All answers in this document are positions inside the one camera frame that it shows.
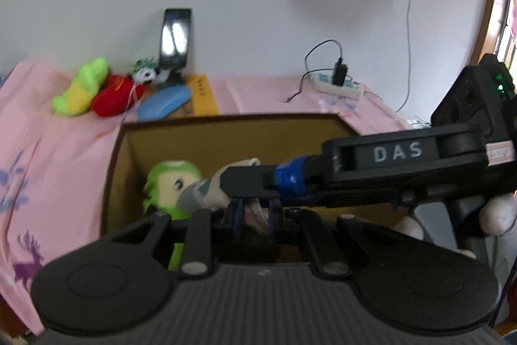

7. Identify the black smartphone on stand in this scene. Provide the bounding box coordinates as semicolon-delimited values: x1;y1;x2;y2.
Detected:
159;8;192;83

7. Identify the blue glasses case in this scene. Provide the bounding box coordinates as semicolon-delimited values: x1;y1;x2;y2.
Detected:
136;85;191;122

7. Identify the yellow green corn plush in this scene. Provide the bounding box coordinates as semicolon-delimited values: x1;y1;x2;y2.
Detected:
52;58;109;116

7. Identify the pink patterned tablecloth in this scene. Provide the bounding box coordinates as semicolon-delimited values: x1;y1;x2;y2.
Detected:
1;62;407;337

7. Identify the white wall cable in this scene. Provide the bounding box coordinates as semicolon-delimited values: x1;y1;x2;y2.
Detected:
394;0;419;115

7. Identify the black charger with cable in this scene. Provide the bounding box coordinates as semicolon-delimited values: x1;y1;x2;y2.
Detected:
284;38;348;103

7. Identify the yellow book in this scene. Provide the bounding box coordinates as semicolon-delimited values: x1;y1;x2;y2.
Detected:
186;74;219;117

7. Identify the red plush toy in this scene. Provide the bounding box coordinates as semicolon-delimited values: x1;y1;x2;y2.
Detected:
90;74;146;117

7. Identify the green avocado plush toy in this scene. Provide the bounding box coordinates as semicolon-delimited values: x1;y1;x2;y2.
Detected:
142;160;204;271

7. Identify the brown cardboard box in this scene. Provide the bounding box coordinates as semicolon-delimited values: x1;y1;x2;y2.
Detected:
99;112;407;264

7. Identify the panda plush toy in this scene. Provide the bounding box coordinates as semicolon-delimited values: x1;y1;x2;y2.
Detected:
129;58;171;85

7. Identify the grey white sock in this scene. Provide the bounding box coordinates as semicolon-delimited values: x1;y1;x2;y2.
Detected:
176;157;260;216

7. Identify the white power strip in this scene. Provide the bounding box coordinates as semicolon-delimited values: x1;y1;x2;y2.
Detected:
310;72;364;100

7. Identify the white gloved right hand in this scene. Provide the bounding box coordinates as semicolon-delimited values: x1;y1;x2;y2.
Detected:
393;193;516;267

